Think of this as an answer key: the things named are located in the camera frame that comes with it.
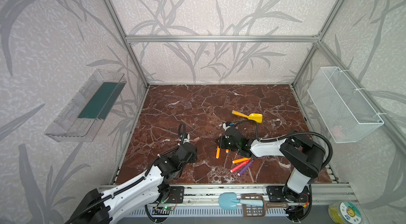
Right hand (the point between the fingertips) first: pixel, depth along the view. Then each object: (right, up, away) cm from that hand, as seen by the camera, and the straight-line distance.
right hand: (215, 136), depth 90 cm
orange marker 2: (+6, -7, -3) cm, 10 cm away
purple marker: (+13, -17, -9) cm, 23 cm away
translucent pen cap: (-11, -2, +2) cm, 11 cm away
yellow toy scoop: (+27, +9, +12) cm, 31 cm away
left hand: (-10, -4, -6) cm, 12 cm away
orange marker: (+1, -9, -5) cm, 10 cm away
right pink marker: (+13, -14, -7) cm, 21 cm away
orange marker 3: (+14, -12, -6) cm, 19 cm away
